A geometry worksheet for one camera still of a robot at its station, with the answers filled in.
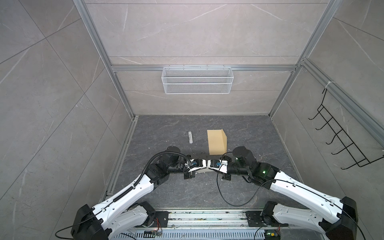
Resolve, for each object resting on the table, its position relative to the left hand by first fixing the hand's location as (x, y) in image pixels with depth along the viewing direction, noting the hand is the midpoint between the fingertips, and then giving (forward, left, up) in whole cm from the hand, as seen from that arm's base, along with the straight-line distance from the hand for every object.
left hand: (204, 161), depth 70 cm
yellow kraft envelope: (+27, -13, -22) cm, 38 cm away
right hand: (0, -3, -2) cm, 4 cm away
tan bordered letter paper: (-8, -7, +9) cm, 14 cm away
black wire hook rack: (-7, -61, +12) cm, 63 cm away
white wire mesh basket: (+57, +1, +7) cm, 58 cm away
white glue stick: (+30, +6, -20) cm, 36 cm away
